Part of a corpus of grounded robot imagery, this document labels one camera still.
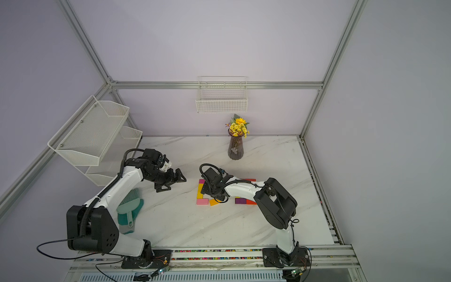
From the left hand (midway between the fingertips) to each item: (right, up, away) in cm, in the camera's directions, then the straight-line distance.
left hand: (177, 185), depth 83 cm
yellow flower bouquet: (+29, +29, +8) cm, 42 cm away
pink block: (+10, -10, +8) cm, 16 cm away
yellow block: (+9, -7, +10) cm, 15 cm away
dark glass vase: (+28, +18, +19) cm, 38 cm away
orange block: (+16, -10, +8) cm, 21 cm away
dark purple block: (+32, -9, +7) cm, 34 cm away
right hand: (+14, -6, +9) cm, 18 cm away
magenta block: (+9, -1, +15) cm, 18 cm away
